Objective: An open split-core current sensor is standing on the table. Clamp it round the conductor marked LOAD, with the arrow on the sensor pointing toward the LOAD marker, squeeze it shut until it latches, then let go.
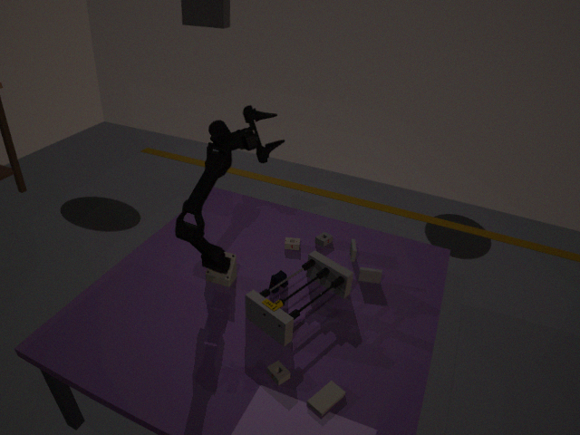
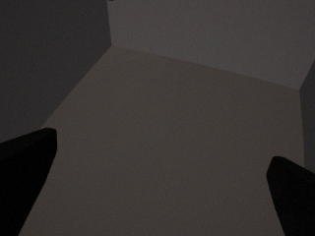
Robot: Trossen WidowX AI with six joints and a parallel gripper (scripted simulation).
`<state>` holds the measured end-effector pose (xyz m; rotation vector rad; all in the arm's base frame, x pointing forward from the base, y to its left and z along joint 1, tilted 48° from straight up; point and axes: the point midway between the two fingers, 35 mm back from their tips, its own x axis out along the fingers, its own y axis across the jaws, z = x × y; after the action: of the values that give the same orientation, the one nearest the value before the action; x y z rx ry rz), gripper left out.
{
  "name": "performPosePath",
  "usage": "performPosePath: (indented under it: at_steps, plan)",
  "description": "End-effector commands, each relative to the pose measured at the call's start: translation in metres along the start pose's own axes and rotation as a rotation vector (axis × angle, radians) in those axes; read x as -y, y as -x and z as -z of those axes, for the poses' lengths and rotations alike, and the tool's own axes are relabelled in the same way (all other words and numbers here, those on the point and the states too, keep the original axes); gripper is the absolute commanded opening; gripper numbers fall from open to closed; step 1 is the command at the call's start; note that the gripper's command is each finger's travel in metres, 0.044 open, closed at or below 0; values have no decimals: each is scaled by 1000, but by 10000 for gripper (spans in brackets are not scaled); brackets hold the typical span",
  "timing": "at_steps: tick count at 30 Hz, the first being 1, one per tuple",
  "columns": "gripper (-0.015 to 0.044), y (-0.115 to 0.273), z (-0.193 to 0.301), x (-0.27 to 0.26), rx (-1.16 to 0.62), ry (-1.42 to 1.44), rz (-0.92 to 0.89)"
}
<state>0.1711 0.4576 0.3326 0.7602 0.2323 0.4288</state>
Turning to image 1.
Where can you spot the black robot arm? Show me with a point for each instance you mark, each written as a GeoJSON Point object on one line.
{"type": "Point", "coordinates": [217, 163]}

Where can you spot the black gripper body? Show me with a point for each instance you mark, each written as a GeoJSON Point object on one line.
{"type": "Point", "coordinates": [260, 150]}

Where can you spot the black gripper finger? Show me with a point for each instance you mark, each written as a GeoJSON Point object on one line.
{"type": "Point", "coordinates": [259, 115]}
{"type": "Point", "coordinates": [271, 145]}

